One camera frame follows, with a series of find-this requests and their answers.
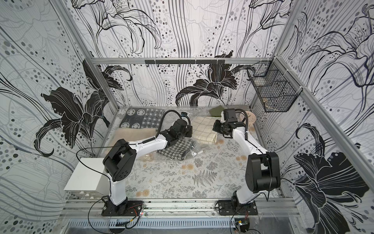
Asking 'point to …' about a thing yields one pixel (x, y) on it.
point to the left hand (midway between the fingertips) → (190, 128)
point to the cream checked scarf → (202, 131)
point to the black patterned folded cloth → (142, 117)
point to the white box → (84, 178)
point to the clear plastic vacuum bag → (167, 120)
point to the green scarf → (216, 111)
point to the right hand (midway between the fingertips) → (216, 124)
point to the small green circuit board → (243, 223)
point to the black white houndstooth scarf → (175, 150)
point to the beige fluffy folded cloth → (131, 135)
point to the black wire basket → (276, 87)
